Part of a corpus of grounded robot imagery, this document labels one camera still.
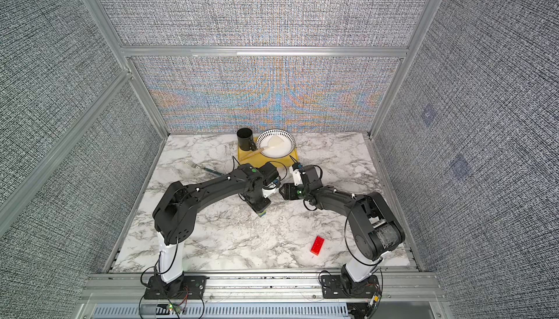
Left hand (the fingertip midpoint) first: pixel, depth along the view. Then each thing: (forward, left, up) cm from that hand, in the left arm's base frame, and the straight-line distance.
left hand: (263, 207), depth 88 cm
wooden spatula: (+37, -4, -3) cm, 38 cm away
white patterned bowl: (+33, -9, -3) cm, 34 cm away
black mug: (+36, +9, +1) cm, 38 cm away
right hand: (+10, -9, +2) cm, 13 cm away
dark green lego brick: (-1, +1, -4) cm, 4 cm away
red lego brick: (-15, -20, -3) cm, 25 cm away
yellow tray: (+27, 0, -2) cm, 27 cm away
